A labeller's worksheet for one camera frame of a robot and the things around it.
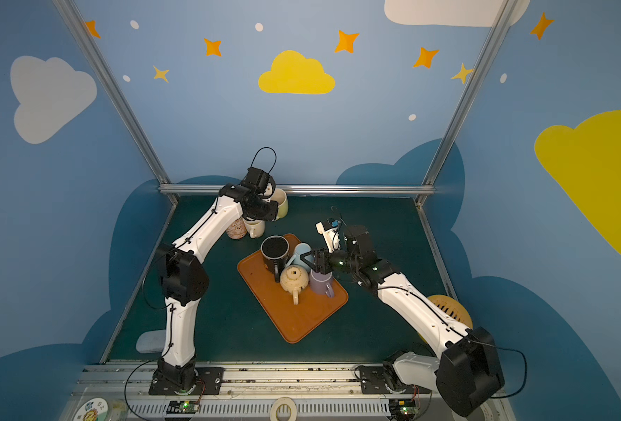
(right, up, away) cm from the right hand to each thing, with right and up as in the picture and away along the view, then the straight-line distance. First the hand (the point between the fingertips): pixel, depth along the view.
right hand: (308, 253), depth 77 cm
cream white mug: (-21, +7, +25) cm, 33 cm away
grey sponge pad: (-48, -27, +2) cm, 55 cm away
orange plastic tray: (-5, -24, +10) cm, 26 cm away
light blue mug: (-3, 0, +17) cm, 17 cm away
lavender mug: (+5, -12, +11) cm, 17 cm away
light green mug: (-10, +18, +16) cm, 26 cm away
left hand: (-12, +13, +16) cm, 24 cm away
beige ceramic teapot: (-5, -10, +10) cm, 15 cm away
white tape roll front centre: (-8, -40, -5) cm, 41 cm away
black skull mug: (-12, -1, +14) cm, 19 cm away
